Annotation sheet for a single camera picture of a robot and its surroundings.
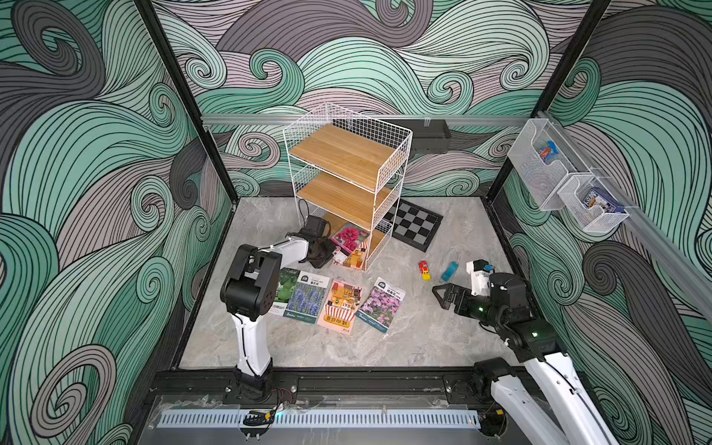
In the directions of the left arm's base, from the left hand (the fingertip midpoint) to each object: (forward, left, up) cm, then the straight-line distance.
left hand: (335, 250), depth 99 cm
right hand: (-23, -33, +13) cm, 42 cm away
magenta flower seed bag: (+7, -5, -1) cm, 8 cm away
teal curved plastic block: (-7, -41, -3) cm, 42 cm away
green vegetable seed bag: (-13, +17, -3) cm, 21 cm away
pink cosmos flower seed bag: (-20, -16, -3) cm, 25 cm away
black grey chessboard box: (+12, -29, 0) cm, 32 cm away
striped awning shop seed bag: (-2, -8, -2) cm, 9 cm away
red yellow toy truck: (-7, -32, -1) cm, 33 cm away
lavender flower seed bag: (-17, +9, -3) cm, 20 cm away
